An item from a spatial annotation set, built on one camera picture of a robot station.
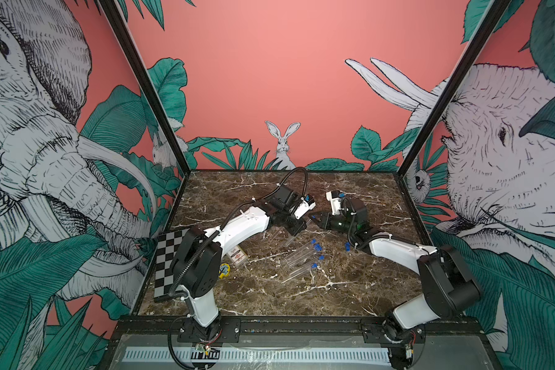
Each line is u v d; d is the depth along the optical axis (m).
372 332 0.73
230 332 0.74
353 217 0.68
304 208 0.77
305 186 1.14
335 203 0.80
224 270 0.86
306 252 0.93
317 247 0.93
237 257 0.88
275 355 0.70
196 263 0.46
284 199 0.69
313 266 0.88
